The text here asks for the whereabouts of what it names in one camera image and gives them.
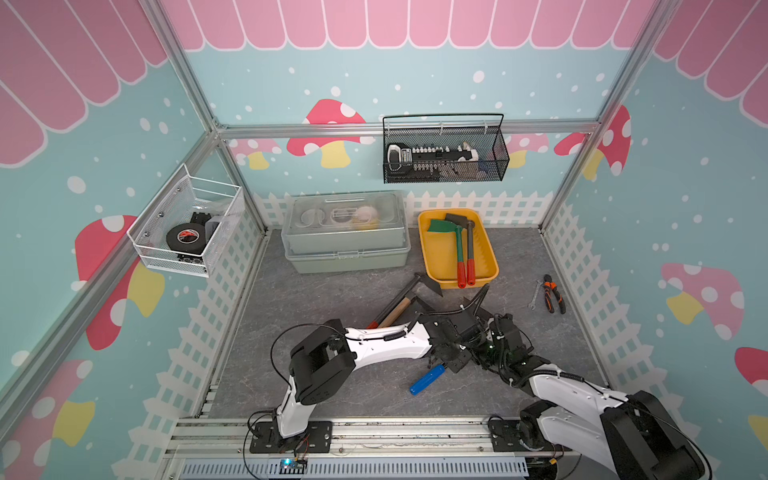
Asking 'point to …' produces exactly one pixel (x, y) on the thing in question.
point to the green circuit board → (292, 466)
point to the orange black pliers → (549, 287)
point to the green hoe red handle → (446, 226)
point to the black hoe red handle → (469, 224)
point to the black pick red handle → (396, 301)
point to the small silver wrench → (534, 296)
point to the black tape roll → (189, 238)
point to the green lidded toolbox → (346, 232)
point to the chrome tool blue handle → (423, 382)
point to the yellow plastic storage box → (440, 253)
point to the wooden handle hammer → (409, 298)
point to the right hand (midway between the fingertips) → (456, 337)
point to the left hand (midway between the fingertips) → (456, 359)
